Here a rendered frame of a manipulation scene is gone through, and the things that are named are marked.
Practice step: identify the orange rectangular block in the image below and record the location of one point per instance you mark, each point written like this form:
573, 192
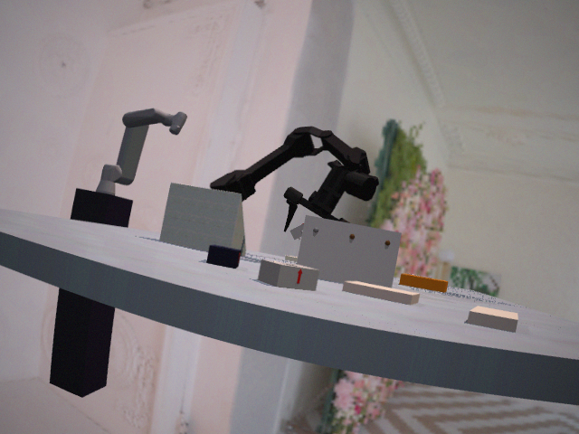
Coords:
423, 282

